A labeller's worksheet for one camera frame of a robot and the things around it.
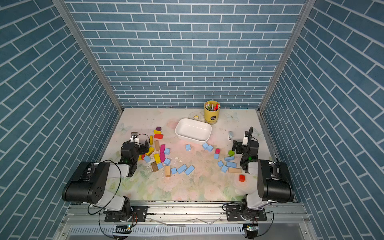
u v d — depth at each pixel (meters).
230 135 1.02
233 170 0.88
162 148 0.98
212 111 1.04
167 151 0.94
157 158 0.93
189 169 0.89
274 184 0.45
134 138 0.79
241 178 0.85
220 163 0.91
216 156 0.94
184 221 0.72
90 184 0.44
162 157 0.94
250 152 0.72
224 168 0.88
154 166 0.89
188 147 0.97
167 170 0.87
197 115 1.16
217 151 0.96
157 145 1.00
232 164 0.90
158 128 1.06
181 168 0.89
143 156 0.91
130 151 0.72
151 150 0.94
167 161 0.90
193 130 1.07
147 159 0.91
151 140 1.01
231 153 0.94
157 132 1.06
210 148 0.96
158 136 1.02
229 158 0.93
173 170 0.87
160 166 0.89
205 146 0.96
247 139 0.83
